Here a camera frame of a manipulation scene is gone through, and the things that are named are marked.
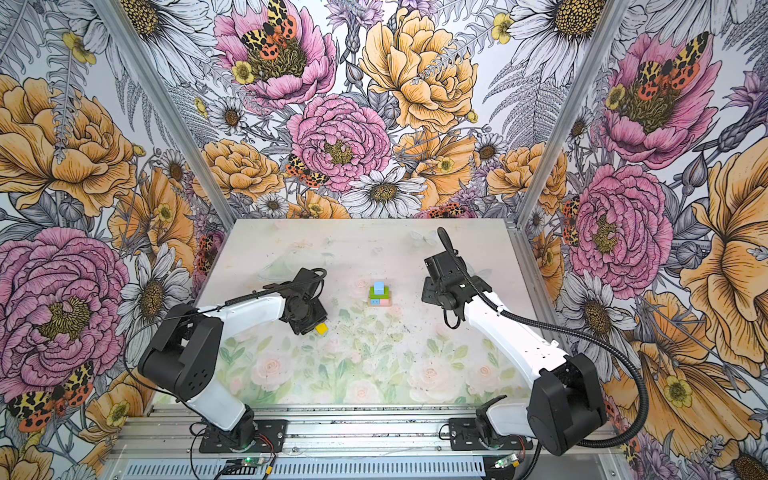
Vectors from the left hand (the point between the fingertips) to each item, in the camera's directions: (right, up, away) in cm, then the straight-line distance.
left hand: (319, 328), depth 92 cm
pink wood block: (+19, +7, +5) cm, 21 cm away
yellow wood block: (+1, 0, 0) cm, 1 cm away
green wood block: (+20, +10, +2) cm, 23 cm away
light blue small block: (+18, +12, 0) cm, 22 cm away
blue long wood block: (+17, +7, +5) cm, 19 cm away
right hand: (+35, +10, -8) cm, 37 cm away
